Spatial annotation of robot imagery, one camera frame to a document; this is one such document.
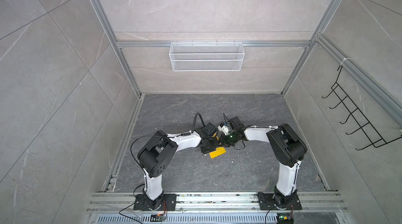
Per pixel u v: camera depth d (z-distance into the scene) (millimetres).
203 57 1005
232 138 836
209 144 785
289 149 509
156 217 703
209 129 746
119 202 748
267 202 732
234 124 813
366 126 634
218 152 901
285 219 700
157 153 510
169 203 732
